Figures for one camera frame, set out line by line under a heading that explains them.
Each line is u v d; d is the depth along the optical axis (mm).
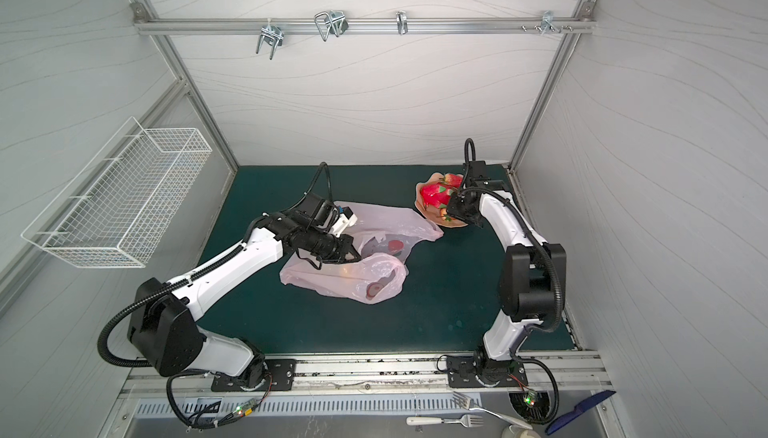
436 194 1011
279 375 737
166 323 405
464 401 702
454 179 1074
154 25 786
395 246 978
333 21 764
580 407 701
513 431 669
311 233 662
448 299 863
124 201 699
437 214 1043
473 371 734
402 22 778
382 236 821
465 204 778
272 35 791
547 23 765
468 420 678
